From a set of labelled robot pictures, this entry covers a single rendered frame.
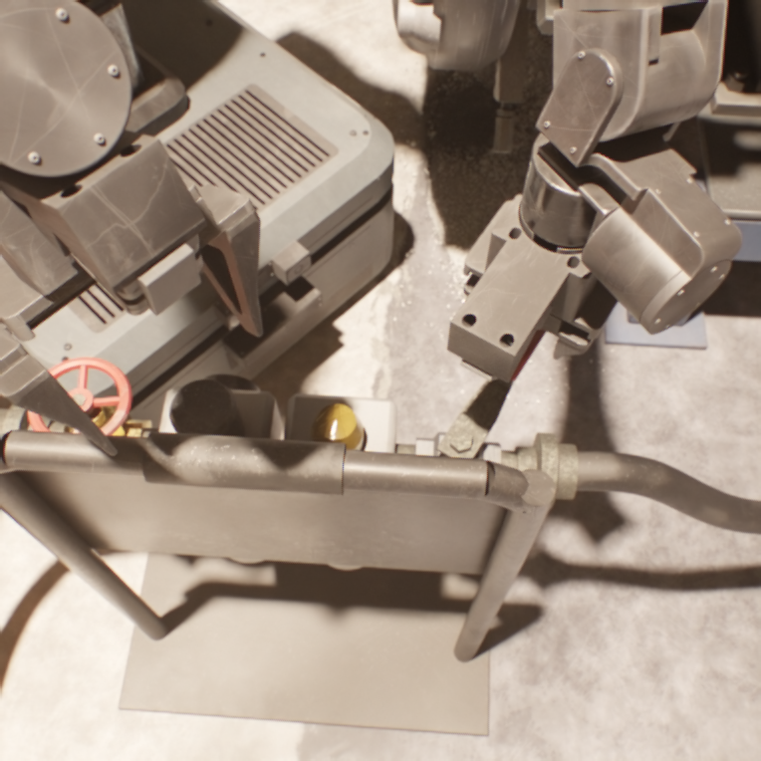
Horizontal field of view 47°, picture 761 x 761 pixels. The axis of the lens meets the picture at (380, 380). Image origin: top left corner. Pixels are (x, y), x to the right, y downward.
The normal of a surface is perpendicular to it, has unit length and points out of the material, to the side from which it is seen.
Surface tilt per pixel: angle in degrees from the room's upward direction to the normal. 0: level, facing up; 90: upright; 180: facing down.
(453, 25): 111
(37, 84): 60
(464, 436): 0
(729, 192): 0
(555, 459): 9
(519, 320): 0
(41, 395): 81
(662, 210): 74
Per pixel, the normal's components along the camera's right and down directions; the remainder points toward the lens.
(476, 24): -0.08, 0.99
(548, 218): -0.56, 0.73
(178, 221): 0.62, 0.31
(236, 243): 0.70, 0.54
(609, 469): 0.00, -0.22
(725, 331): 0.00, -0.46
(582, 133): -0.79, 0.32
